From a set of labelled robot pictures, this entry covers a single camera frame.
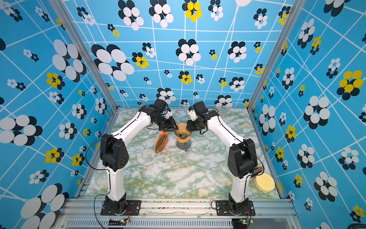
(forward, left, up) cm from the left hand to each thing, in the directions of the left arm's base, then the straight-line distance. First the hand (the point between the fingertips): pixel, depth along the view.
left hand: (177, 128), depth 88 cm
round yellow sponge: (-29, -49, -12) cm, 58 cm away
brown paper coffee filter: (-1, -3, 0) cm, 3 cm away
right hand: (+2, -8, -1) cm, 8 cm away
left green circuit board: (-47, +31, -19) cm, 59 cm away
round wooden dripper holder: (-5, -3, -7) cm, 9 cm away
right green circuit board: (-46, -34, -16) cm, 60 cm away
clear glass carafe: (-7, -4, -11) cm, 13 cm away
